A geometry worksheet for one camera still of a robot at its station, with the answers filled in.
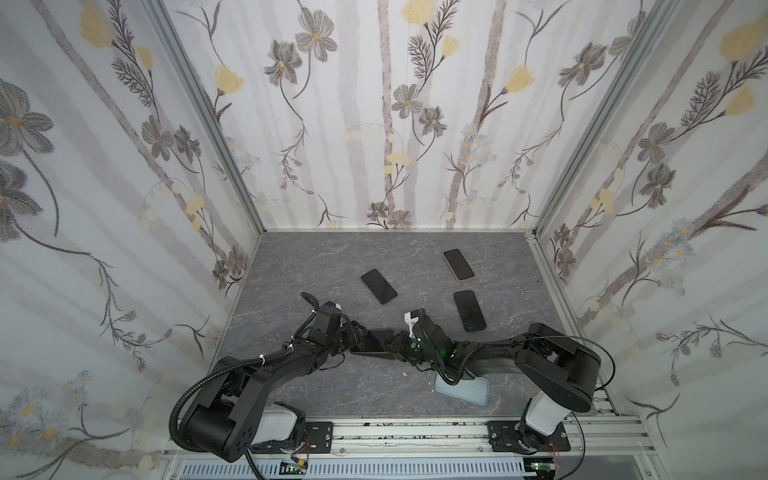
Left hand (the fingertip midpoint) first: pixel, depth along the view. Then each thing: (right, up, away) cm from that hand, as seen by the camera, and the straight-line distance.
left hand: (359, 326), depth 90 cm
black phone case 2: (+36, +4, +8) cm, 37 cm away
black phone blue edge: (+36, +18, +21) cm, 46 cm away
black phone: (+7, -4, +4) cm, 9 cm away
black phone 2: (+36, +4, +8) cm, 37 cm away
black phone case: (+3, -6, 0) cm, 7 cm away
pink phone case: (+33, +16, +18) cm, 41 cm away
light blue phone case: (+34, -16, -8) cm, 38 cm away
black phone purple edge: (+6, +11, +14) cm, 18 cm away
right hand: (+4, -2, -9) cm, 10 cm away
